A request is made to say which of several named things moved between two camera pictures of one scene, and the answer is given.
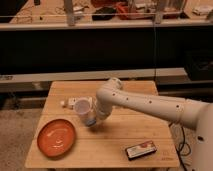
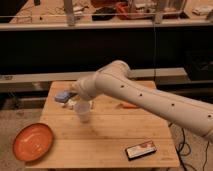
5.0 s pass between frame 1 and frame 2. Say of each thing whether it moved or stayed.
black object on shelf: stayed
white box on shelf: stayed
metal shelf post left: stayed
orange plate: moved
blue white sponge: moved
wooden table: stayed
